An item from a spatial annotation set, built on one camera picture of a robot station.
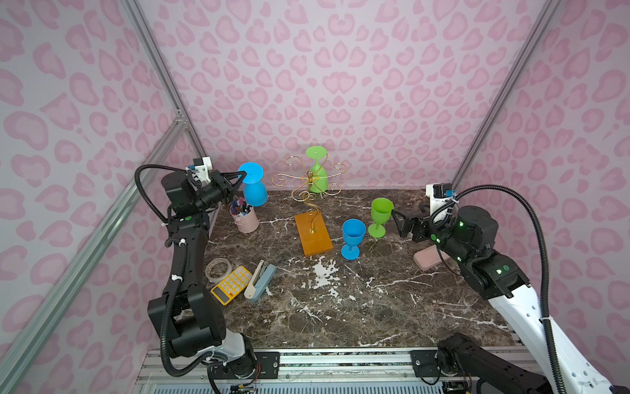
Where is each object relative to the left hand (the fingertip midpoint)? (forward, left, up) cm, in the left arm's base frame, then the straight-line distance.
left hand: (249, 172), depth 72 cm
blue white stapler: (-18, +1, -36) cm, 40 cm away
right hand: (-13, -44, -2) cm, 46 cm away
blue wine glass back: (+2, +1, -8) cm, 8 cm away
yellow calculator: (-21, +13, -37) cm, 45 cm away
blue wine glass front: (-4, -33, -25) cm, 41 cm away
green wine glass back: (+13, -20, -13) cm, 27 cm away
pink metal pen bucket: (+6, +10, -30) cm, 32 cm away
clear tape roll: (-12, +19, -39) cm, 45 cm away
